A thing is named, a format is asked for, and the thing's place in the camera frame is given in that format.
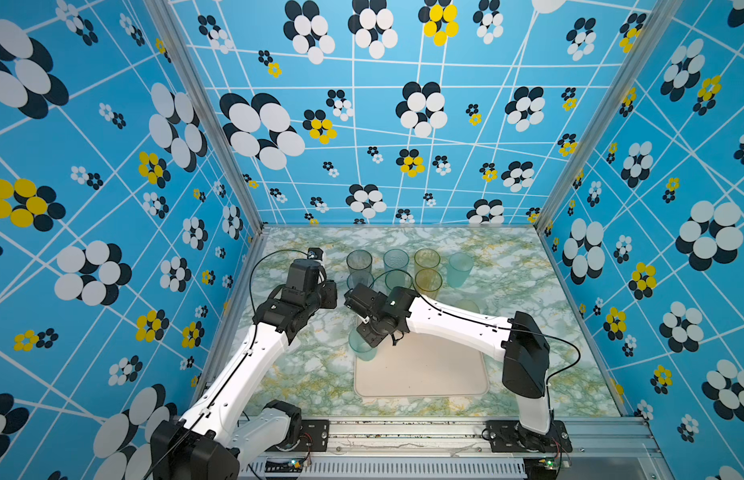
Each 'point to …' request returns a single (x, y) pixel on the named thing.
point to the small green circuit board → (285, 466)
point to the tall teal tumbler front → (360, 347)
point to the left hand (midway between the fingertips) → (331, 283)
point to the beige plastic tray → (421, 366)
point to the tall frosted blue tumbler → (395, 259)
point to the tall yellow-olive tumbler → (427, 258)
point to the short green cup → (469, 305)
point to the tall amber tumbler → (428, 282)
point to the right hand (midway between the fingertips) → (371, 329)
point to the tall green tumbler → (398, 278)
